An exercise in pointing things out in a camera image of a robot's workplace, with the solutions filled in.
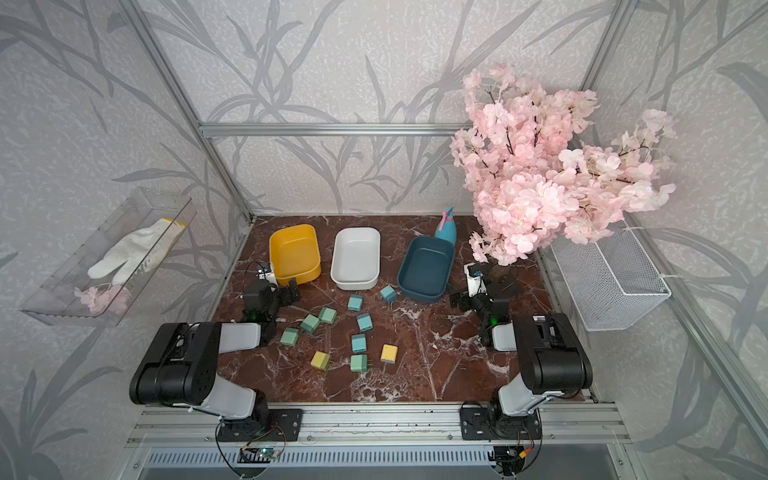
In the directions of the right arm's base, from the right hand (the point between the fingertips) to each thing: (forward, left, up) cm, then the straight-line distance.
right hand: (462, 278), depth 94 cm
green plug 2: (-10, +43, -5) cm, 44 cm away
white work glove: (-9, +80, +27) cm, 84 cm away
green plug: (-24, +31, -5) cm, 40 cm away
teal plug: (-6, +34, -4) cm, 35 cm away
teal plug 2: (-2, +24, -5) cm, 25 cm away
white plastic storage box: (+10, +35, -2) cm, 37 cm away
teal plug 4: (-18, +32, -7) cm, 38 cm away
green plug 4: (-17, +53, -5) cm, 56 cm away
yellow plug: (-24, +42, -4) cm, 48 cm away
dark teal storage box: (+7, +11, -5) cm, 14 cm away
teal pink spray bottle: (+17, +4, +5) cm, 18 cm away
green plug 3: (-12, +47, -5) cm, 49 cm away
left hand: (0, +58, 0) cm, 58 cm away
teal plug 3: (-12, +31, -6) cm, 33 cm away
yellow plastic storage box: (+14, +59, -5) cm, 60 cm away
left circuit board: (-45, +55, -8) cm, 71 cm away
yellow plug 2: (-21, +23, -5) cm, 32 cm away
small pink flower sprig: (-21, +79, +27) cm, 86 cm away
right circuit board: (-46, -7, -10) cm, 47 cm away
